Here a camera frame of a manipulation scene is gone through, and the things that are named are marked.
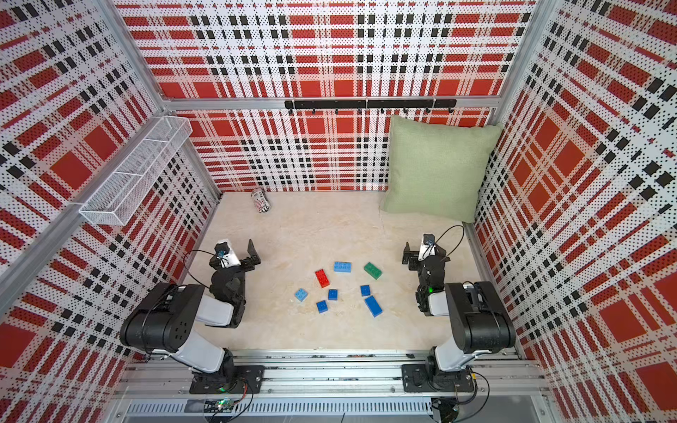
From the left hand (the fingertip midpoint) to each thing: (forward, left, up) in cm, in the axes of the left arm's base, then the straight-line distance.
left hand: (243, 243), depth 89 cm
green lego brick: (-4, -45, -12) cm, 47 cm away
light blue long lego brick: (-3, -34, -12) cm, 36 cm away
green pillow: (+27, -69, +9) cm, 75 cm away
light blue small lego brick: (-13, -20, -13) cm, 27 cm away
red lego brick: (-8, -27, -11) cm, 30 cm away
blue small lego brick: (-14, -31, -11) cm, 36 cm away
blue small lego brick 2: (-18, -28, -11) cm, 35 cm away
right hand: (+2, -64, -3) cm, 64 cm away
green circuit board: (-45, -3, -11) cm, 46 cm away
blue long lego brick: (-18, -45, -12) cm, 50 cm away
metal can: (+29, +3, -10) cm, 31 cm away
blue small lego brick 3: (-12, -42, -12) cm, 46 cm away
